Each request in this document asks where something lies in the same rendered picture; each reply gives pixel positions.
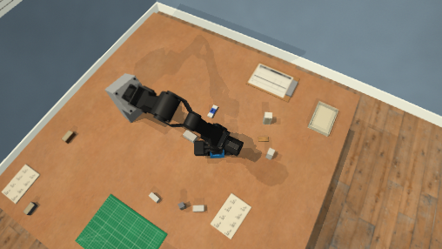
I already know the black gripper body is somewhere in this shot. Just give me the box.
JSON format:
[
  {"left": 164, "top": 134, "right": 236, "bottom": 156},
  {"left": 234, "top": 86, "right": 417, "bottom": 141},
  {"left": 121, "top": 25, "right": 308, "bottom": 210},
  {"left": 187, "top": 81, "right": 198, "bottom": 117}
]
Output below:
[{"left": 194, "top": 140, "right": 223, "bottom": 156}]

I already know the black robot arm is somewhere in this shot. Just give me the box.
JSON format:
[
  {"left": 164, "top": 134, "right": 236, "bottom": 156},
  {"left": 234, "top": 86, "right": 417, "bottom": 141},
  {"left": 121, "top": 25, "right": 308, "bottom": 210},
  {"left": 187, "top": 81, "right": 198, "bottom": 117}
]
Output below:
[{"left": 122, "top": 84, "right": 244, "bottom": 156}]

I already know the green cutting mat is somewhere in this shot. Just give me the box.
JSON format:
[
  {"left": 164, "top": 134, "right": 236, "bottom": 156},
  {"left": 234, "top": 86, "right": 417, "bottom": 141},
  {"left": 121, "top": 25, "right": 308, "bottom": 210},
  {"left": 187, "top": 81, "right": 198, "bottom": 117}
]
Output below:
[{"left": 75, "top": 194, "right": 167, "bottom": 249}]

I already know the blue rectangular module with black label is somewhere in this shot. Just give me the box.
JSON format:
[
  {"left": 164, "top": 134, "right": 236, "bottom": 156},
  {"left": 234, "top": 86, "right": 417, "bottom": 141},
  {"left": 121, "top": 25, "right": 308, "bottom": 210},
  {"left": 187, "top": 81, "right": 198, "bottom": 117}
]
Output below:
[{"left": 210, "top": 150, "right": 224, "bottom": 158}]

